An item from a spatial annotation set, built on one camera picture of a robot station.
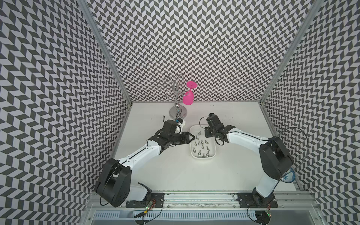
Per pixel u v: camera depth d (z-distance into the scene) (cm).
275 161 46
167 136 65
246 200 73
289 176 80
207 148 92
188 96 99
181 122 78
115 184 41
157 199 72
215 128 70
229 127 68
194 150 91
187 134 75
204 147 92
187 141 74
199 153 89
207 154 89
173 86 90
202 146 93
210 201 75
